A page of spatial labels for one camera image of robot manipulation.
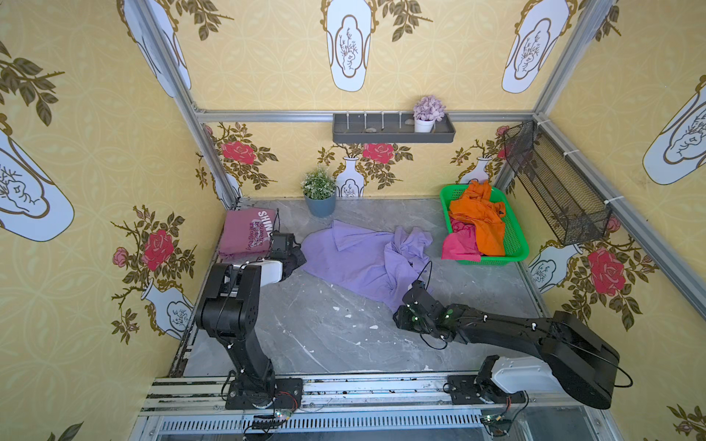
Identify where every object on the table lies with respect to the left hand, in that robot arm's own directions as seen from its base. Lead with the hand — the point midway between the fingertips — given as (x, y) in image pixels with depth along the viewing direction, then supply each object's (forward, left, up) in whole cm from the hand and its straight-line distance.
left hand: (300, 254), depth 102 cm
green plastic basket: (0, -78, +5) cm, 78 cm away
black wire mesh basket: (-2, -87, +22) cm, 90 cm away
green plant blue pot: (+21, -7, +11) cm, 25 cm away
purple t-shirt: (-6, -29, +1) cm, 29 cm away
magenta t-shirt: (-3, -56, +9) cm, 57 cm away
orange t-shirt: (+15, -67, +9) cm, 70 cm away
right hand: (-26, -33, 0) cm, 42 cm away
